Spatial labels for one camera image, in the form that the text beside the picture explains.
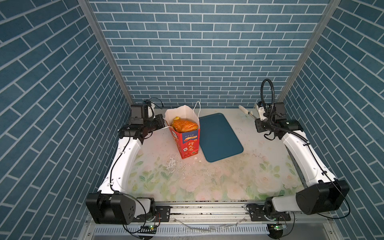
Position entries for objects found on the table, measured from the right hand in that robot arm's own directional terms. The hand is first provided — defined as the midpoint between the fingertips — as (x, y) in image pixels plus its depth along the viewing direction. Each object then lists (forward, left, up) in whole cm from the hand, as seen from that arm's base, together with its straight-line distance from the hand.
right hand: (259, 119), depth 80 cm
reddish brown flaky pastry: (-5, +43, -3) cm, 43 cm away
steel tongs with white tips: (+7, +5, -1) cm, 9 cm away
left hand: (-6, +50, +4) cm, 51 cm away
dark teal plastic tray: (+1, +21, -24) cm, 31 cm away
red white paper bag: (-12, +39, -10) cm, 42 cm away
